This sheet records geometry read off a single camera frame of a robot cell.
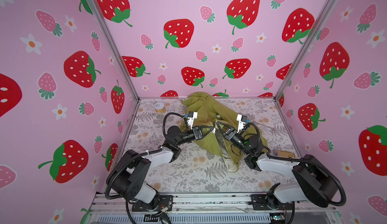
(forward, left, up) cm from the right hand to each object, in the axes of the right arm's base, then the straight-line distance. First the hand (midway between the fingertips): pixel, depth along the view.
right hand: (216, 124), depth 71 cm
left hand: (-3, +1, -2) cm, 4 cm away
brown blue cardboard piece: (+1, -42, -25) cm, 48 cm away
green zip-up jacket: (+27, +11, -23) cm, 37 cm away
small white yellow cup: (+27, +42, -22) cm, 55 cm away
